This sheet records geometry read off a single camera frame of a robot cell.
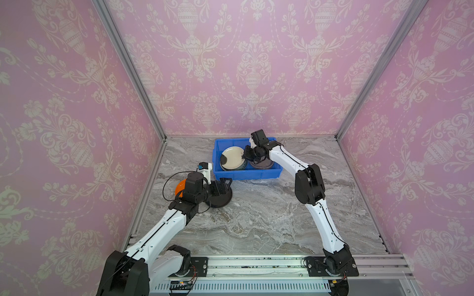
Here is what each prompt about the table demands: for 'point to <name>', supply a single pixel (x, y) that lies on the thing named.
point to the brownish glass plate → (263, 163)
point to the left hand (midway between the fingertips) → (226, 182)
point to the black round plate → (217, 201)
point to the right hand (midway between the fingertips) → (242, 155)
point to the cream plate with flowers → (231, 159)
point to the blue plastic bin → (249, 172)
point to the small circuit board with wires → (182, 285)
